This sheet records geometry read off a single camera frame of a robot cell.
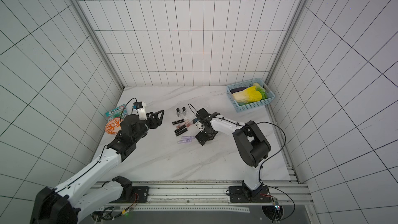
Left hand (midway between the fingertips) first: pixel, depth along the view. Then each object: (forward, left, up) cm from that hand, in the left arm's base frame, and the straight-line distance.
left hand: (157, 114), depth 80 cm
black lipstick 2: (+6, -8, -17) cm, 20 cm away
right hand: (-4, -23, -19) cm, 30 cm away
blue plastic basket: (+35, -48, -15) cm, 61 cm away
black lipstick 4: (+1, -12, -18) cm, 22 cm away
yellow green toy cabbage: (+25, -58, -12) cm, 65 cm away
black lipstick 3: (+2, -11, -18) cm, 21 cm away
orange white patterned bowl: (+2, +32, -17) cm, 37 cm away
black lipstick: (+11, -8, -16) cm, 21 cm away
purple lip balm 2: (-7, -12, -19) cm, 23 cm away
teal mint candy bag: (+14, +32, -18) cm, 39 cm away
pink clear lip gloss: (+6, -14, -18) cm, 23 cm away
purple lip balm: (-4, -14, -19) cm, 24 cm away
